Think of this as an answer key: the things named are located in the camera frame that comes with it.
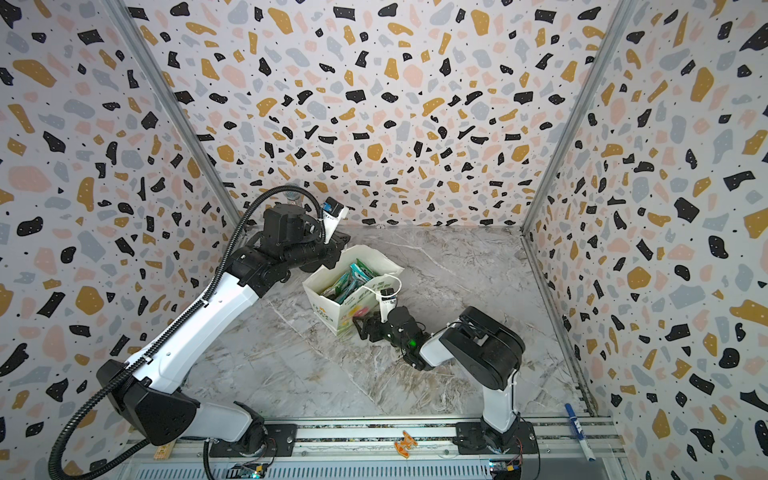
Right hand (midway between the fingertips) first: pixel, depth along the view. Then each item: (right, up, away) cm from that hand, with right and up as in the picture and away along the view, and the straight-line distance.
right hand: (358, 313), depth 88 cm
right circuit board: (+38, -34, -16) cm, 54 cm away
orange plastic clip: (+14, -30, -15) cm, 36 cm away
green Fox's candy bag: (-4, +8, +4) cm, 10 cm away
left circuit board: (-23, -33, -18) cm, 45 cm away
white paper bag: (-4, +1, -10) cm, 11 cm away
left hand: (0, +23, -18) cm, 29 cm away
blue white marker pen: (+57, -27, -14) cm, 65 cm away
